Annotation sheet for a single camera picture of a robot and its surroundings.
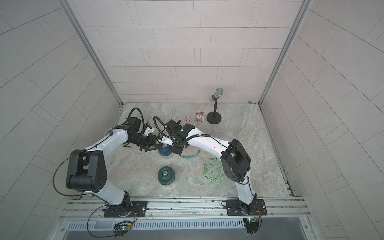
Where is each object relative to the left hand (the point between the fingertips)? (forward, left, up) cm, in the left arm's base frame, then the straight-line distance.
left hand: (162, 143), depth 85 cm
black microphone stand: (+24, -32, -5) cm, 40 cm away
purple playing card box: (+25, -22, -5) cm, 33 cm away
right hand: (-2, -8, -1) cm, 8 cm away
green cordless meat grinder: (-19, -5, +1) cm, 19 cm away
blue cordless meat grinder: (-5, -2, +1) cm, 6 cm away
